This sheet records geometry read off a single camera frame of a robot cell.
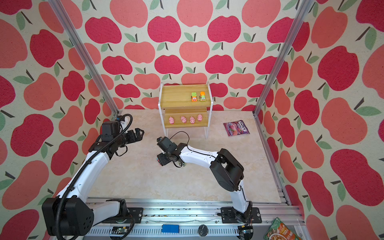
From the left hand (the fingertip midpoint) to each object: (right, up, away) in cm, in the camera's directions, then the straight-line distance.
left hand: (139, 133), depth 82 cm
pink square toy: (+24, +8, +10) cm, 28 cm away
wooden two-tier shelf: (+26, +15, -4) cm, 30 cm away
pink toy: (+17, +7, +10) cm, 21 cm away
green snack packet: (+71, -45, -13) cm, 85 cm away
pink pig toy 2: (+30, +8, +10) cm, 32 cm away
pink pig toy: (+34, +9, +11) cm, 37 cm away
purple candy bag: (+62, +2, +25) cm, 67 cm away
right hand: (+14, -14, +6) cm, 20 cm away
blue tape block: (+17, -45, -12) cm, 50 cm away
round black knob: (+34, -40, -20) cm, 57 cm away
